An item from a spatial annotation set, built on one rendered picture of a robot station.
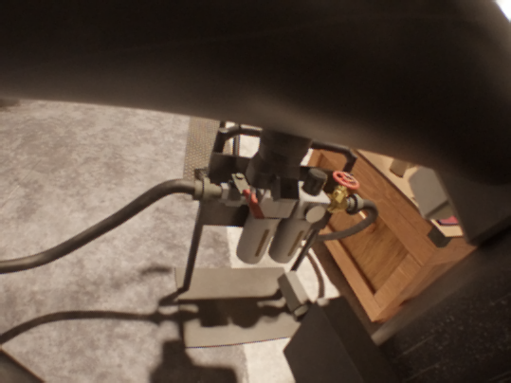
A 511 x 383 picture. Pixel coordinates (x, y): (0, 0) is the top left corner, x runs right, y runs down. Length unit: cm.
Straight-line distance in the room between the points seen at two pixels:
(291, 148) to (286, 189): 6
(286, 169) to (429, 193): 24
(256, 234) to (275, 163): 29
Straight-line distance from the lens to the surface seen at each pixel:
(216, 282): 96
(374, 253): 107
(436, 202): 22
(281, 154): 38
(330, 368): 21
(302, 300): 24
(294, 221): 67
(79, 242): 65
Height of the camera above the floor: 75
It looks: 30 degrees down
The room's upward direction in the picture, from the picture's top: 20 degrees clockwise
